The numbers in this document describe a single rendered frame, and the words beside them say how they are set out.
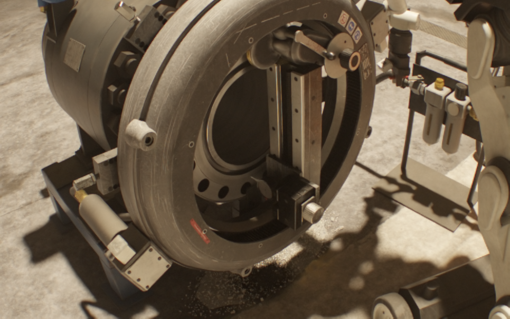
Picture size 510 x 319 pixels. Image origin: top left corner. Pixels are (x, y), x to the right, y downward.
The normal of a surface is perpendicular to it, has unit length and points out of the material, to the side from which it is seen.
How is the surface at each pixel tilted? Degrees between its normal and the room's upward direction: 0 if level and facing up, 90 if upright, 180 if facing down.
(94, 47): 54
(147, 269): 90
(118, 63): 44
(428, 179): 0
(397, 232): 0
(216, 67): 90
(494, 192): 90
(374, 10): 23
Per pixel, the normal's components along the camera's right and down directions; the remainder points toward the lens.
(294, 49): -0.03, 0.47
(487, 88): -0.80, 0.55
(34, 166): -0.02, -0.84
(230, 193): 0.69, 0.38
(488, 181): -0.97, 0.15
